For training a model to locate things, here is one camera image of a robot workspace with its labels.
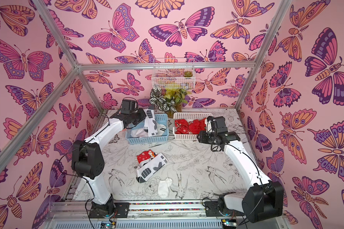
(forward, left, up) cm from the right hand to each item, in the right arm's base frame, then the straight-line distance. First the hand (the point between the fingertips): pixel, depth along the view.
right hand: (202, 135), depth 82 cm
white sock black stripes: (+17, +26, -16) cm, 35 cm away
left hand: (+17, +33, +1) cm, 37 cm away
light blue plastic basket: (+25, +28, -15) cm, 40 cm away
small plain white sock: (-24, +22, -18) cm, 37 cm away
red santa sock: (+15, +1, -11) cm, 18 cm away
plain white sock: (+12, +41, -15) cm, 45 cm away
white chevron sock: (+12, +32, -5) cm, 35 cm away
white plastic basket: (+17, +7, -12) cm, 22 cm away
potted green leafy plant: (+25, +20, +5) cm, 32 cm away
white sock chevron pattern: (-13, +31, -15) cm, 37 cm away
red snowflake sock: (-5, +35, -16) cm, 39 cm away
